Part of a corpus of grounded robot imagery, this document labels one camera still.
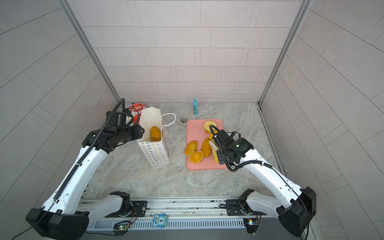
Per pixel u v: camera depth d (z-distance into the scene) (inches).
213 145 31.2
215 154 33.2
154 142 26.7
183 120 41.3
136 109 24.3
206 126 38.9
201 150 33.8
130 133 25.2
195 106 41.1
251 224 26.8
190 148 34.1
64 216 14.2
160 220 26.3
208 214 27.9
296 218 14.1
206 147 35.2
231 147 19.9
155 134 35.1
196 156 33.3
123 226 25.3
